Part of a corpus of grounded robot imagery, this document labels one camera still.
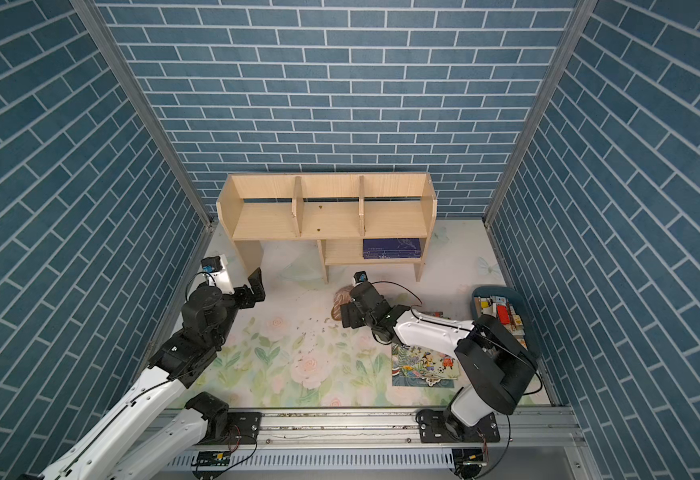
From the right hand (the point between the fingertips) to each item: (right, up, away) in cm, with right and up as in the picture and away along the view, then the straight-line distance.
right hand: (355, 307), depth 89 cm
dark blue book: (+7, +18, +4) cm, 20 cm away
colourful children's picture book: (+19, -15, -6) cm, 26 cm away
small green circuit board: (-34, -33, -17) cm, 51 cm away
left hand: (-25, +12, -15) cm, 32 cm away
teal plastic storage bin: (+48, -2, +5) cm, 49 cm away
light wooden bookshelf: (+1, +26, -10) cm, 28 cm away
